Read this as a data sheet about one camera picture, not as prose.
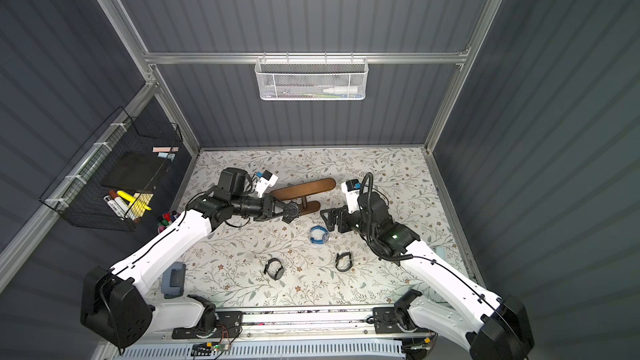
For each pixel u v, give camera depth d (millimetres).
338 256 866
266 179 722
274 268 843
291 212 731
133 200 699
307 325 754
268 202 680
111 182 703
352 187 668
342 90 937
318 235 915
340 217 664
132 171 742
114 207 668
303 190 879
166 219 819
